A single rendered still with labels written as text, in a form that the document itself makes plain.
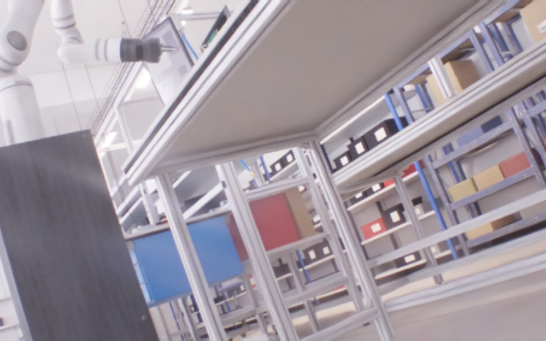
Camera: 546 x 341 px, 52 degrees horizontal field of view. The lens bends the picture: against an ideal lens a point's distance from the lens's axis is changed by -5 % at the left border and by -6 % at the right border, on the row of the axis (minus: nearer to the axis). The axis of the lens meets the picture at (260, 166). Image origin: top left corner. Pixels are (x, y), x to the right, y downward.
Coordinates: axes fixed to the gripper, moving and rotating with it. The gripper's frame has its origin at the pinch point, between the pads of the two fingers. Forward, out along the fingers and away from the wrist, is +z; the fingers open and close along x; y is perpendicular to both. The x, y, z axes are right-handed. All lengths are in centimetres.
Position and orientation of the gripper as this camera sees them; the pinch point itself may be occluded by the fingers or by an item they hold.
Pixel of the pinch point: (180, 48)
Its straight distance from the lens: 187.8
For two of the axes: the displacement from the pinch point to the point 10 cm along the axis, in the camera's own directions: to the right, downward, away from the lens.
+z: 10.0, 0.3, 0.0
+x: 0.3, -8.9, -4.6
